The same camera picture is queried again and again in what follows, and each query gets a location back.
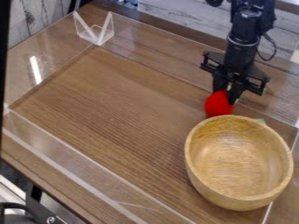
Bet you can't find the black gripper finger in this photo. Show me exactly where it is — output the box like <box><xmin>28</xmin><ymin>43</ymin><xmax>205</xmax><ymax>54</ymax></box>
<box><xmin>229</xmin><ymin>82</ymin><xmax>245</xmax><ymax>105</ymax></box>
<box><xmin>213</xmin><ymin>73</ymin><xmax>229</xmax><ymax>93</ymax></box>

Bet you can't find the clear acrylic tray wall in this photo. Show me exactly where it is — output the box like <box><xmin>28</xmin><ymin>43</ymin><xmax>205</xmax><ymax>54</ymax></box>
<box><xmin>2</xmin><ymin>108</ymin><xmax>195</xmax><ymax>224</ymax></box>

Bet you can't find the black metal stand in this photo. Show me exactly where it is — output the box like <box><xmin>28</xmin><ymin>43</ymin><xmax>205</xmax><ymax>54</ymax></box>
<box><xmin>0</xmin><ymin>185</ymin><xmax>68</xmax><ymax>224</ymax></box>

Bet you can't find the clear acrylic corner bracket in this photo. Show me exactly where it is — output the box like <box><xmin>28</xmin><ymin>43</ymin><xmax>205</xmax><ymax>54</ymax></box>
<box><xmin>72</xmin><ymin>12</ymin><xmax>115</xmax><ymax>46</ymax></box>

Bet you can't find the brown wooden bowl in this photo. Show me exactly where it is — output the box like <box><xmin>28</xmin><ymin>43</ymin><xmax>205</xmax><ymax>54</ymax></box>
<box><xmin>185</xmin><ymin>115</ymin><xmax>294</xmax><ymax>211</ymax></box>

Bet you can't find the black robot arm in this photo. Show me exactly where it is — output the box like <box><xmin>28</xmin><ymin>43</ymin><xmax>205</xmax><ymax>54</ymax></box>
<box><xmin>201</xmin><ymin>0</ymin><xmax>277</xmax><ymax>105</ymax></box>

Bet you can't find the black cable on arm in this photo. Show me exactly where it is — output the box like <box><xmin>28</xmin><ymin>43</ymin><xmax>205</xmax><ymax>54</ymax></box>
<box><xmin>255</xmin><ymin>31</ymin><xmax>278</xmax><ymax>63</ymax></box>

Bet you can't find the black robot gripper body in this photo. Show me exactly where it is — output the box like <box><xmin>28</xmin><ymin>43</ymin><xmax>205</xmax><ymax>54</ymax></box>
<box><xmin>201</xmin><ymin>52</ymin><xmax>270</xmax><ymax>95</ymax></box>

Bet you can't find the green block behind bowl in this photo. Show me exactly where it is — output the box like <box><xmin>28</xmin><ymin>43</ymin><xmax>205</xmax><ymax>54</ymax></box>
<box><xmin>255</xmin><ymin>118</ymin><xmax>267</xmax><ymax>125</ymax></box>

